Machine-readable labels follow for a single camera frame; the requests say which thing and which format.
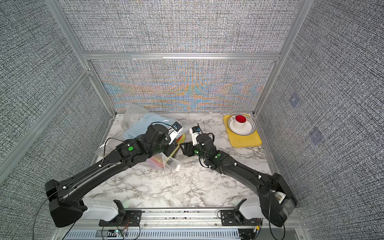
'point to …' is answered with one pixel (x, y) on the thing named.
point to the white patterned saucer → (248, 127)
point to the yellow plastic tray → (236, 141)
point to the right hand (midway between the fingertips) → (184, 140)
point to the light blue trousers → (139, 122)
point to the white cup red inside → (239, 121)
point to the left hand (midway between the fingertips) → (178, 138)
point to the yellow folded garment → (180, 140)
